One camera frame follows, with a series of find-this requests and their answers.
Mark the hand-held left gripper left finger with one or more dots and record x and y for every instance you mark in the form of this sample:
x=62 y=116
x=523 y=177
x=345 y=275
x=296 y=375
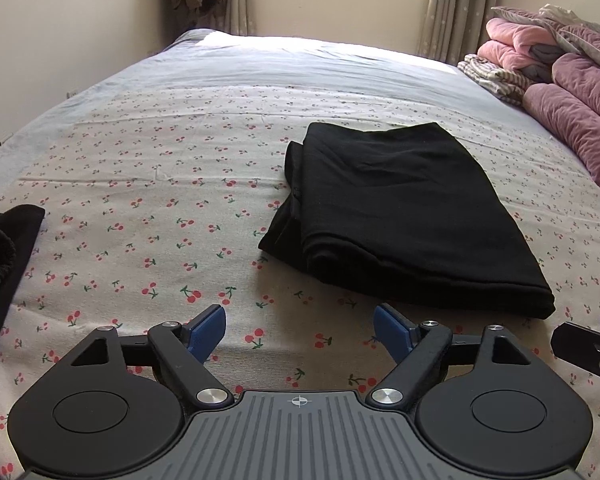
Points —
x=207 y=330

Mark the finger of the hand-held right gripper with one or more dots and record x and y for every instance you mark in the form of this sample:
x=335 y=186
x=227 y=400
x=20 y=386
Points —
x=585 y=347

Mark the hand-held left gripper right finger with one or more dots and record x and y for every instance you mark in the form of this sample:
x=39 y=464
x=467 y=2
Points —
x=392 y=332

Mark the black pants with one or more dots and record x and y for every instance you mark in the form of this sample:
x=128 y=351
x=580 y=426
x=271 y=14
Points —
x=395 y=210

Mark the cherry print bed sheet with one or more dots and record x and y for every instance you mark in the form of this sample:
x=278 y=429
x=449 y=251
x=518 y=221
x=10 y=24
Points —
x=155 y=200

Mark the dark knit garment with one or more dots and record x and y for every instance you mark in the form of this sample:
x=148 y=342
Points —
x=5 y=260

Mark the purple grey folded quilt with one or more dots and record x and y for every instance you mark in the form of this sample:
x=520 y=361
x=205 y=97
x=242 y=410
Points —
x=580 y=105

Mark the striped folded cloth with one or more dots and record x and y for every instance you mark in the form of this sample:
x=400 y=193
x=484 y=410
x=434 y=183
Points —
x=495 y=77

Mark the light blue bed sheet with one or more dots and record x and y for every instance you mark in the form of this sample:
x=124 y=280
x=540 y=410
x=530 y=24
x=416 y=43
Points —
x=280 y=60

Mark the pink folded quilt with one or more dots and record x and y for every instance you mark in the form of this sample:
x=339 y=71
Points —
x=515 y=45

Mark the white crumpled cloth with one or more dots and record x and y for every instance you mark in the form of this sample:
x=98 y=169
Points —
x=560 y=12

